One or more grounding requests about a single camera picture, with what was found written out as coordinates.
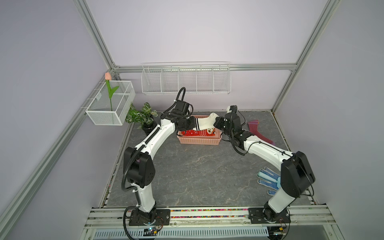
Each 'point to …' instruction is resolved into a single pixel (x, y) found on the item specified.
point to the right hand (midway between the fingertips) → (214, 116)
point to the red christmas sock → (208, 132)
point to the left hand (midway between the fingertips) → (194, 125)
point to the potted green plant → (145, 117)
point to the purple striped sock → (253, 125)
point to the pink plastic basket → (215, 139)
